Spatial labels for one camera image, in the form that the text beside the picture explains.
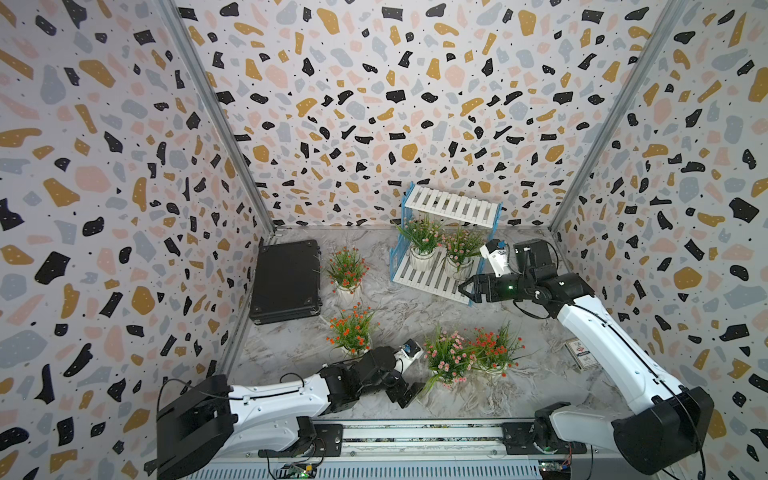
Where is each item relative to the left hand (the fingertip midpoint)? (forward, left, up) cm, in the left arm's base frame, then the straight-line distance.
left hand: (420, 372), depth 78 cm
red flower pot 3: (+2, -18, +8) cm, 20 cm away
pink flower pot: (+35, -14, +9) cm, 39 cm away
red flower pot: (+29, +21, +7) cm, 36 cm away
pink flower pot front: (+1, -7, +6) cm, 9 cm away
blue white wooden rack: (+42, -10, +19) cm, 47 cm away
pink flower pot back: (+40, -3, +10) cm, 41 cm away
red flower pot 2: (+8, +18, +7) cm, 21 cm away
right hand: (+16, -13, +15) cm, 26 cm away
